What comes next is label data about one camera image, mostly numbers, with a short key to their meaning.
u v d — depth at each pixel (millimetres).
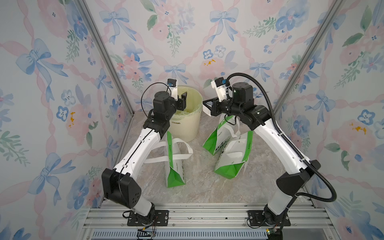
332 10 701
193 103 970
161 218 750
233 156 735
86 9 701
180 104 659
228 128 799
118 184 410
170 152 693
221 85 574
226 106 576
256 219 732
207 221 738
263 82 1023
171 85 598
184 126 928
